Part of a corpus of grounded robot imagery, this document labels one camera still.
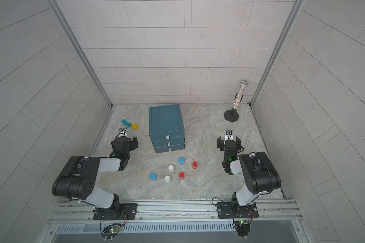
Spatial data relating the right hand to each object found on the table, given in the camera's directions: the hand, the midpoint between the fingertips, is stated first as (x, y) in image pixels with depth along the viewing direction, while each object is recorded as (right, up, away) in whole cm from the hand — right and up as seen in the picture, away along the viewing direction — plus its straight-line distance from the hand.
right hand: (228, 135), depth 94 cm
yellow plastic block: (-63, +4, +10) cm, 64 cm away
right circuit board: (0, -39, -26) cm, 47 cm away
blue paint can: (-29, -14, -7) cm, 33 cm away
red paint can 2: (-29, -20, -14) cm, 38 cm away
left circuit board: (-59, -38, -29) cm, 76 cm away
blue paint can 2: (-44, -21, -14) cm, 51 cm away
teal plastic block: (-70, +7, +11) cm, 72 cm away
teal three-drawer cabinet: (-37, +6, -17) cm, 41 cm away
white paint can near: (-36, -21, -15) cm, 45 cm away
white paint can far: (-35, -17, -12) cm, 41 cm away
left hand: (-63, -1, 0) cm, 63 cm away
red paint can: (-22, -16, -10) cm, 29 cm away
